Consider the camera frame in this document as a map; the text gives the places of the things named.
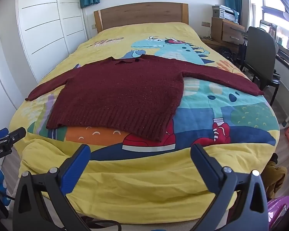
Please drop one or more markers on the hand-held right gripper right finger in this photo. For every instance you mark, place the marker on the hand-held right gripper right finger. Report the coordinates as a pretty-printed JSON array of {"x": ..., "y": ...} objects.
[{"x": 204, "y": 168}]

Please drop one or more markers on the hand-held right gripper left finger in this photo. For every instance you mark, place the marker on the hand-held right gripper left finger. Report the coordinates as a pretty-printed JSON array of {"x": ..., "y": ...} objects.
[{"x": 77, "y": 163}]

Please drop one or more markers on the dark red knitted sweater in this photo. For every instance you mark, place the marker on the dark red knitted sweater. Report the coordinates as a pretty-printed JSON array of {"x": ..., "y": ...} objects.
[{"x": 120, "y": 93}]

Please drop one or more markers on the person's left hand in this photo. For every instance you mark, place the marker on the person's left hand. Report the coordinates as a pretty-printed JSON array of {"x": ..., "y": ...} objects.
[{"x": 2, "y": 185}]

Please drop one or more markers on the yellow dinosaur printed blanket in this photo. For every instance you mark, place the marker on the yellow dinosaur printed blanket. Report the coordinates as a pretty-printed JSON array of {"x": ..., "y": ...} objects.
[{"x": 147, "y": 185}]

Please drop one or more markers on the brown cloth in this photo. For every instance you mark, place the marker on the brown cloth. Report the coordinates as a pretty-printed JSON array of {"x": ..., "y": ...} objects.
[{"x": 275, "y": 178}]

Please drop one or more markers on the pink plastic bag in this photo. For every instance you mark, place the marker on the pink plastic bag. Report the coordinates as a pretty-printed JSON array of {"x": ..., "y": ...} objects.
[{"x": 278, "y": 211}]

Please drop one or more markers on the white wardrobe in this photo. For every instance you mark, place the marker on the white wardrobe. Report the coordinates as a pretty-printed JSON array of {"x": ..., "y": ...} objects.
[{"x": 45, "y": 28}]

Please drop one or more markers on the black backpack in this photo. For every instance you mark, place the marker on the black backpack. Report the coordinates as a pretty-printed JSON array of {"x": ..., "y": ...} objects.
[{"x": 226, "y": 52}]

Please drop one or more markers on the black bag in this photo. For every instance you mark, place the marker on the black bag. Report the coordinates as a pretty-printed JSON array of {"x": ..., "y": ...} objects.
[{"x": 241, "y": 51}]

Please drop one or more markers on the grey office chair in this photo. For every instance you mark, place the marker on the grey office chair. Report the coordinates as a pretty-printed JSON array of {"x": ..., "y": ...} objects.
[{"x": 259, "y": 53}]

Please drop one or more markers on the wooden drawer cabinet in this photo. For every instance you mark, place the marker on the wooden drawer cabinet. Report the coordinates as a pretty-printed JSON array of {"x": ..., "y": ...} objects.
[{"x": 227, "y": 30}]

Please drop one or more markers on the white printer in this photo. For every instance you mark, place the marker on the white printer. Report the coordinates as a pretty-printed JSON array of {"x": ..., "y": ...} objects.
[{"x": 225, "y": 13}]

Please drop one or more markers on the wooden bed headboard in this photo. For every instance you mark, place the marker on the wooden bed headboard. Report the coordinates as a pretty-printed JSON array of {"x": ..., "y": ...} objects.
[{"x": 139, "y": 13}]

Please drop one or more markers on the window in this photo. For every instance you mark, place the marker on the window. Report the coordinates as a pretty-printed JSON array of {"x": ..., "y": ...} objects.
[{"x": 279, "y": 7}]

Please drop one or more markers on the wall socket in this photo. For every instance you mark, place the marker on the wall socket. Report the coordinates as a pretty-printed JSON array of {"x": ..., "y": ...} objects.
[
  {"x": 206, "y": 24},
  {"x": 93, "y": 26}
]

